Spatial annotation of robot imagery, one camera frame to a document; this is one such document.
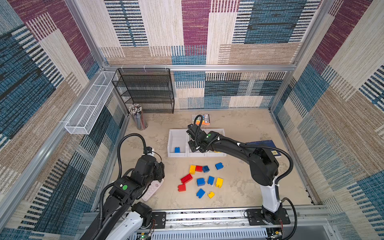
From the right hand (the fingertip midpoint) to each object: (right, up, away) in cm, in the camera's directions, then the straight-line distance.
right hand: (195, 145), depth 91 cm
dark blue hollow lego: (+6, -13, -4) cm, 15 cm away
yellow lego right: (+13, -20, -8) cm, 25 cm away
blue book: (+51, -6, +5) cm, 52 cm away
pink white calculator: (-22, -21, -9) cm, 32 cm away
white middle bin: (-3, -5, +1) cm, 6 cm away
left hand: (-18, -7, -17) cm, 26 cm away
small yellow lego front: (+8, -25, -10) cm, 28 cm away
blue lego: (+14, -13, 0) cm, 19 cm away
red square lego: (+2, -14, -3) cm, 14 cm away
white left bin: (-12, +3, +13) cm, 18 cm away
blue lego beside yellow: (+9, -19, -6) cm, 22 cm away
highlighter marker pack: (+8, +16, +21) cm, 28 cm away
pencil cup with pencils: (-37, +17, +8) cm, 42 cm away
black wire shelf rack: (-32, +38, +17) cm, 53 cm away
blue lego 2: (+3, -20, -6) cm, 21 cm away
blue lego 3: (-11, -4, +5) cm, 13 cm away
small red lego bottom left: (-8, -22, -8) cm, 25 cm away
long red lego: (-5, -19, -5) cm, 20 cm away
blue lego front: (+3, -24, -10) cm, 27 cm away
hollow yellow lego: (-2, -14, -2) cm, 15 cm away
